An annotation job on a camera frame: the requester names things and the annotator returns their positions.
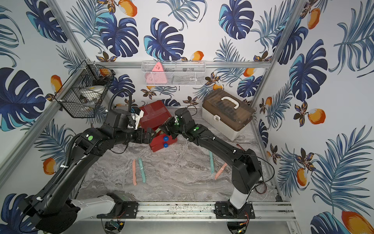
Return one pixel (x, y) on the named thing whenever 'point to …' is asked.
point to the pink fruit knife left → (134, 172)
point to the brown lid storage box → (225, 112)
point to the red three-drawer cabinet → (154, 115)
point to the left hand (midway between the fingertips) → (147, 129)
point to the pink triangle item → (157, 76)
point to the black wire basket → (87, 74)
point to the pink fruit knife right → (225, 165)
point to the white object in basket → (93, 92)
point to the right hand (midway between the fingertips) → (157, 125)
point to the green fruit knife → (157, 130)
